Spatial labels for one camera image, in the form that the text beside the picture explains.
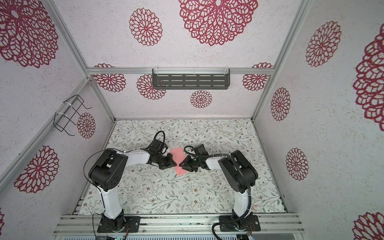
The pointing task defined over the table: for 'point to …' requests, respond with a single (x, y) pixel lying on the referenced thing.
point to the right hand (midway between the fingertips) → (179, 164)
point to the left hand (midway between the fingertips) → (176, 166)
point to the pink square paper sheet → (178, 155)
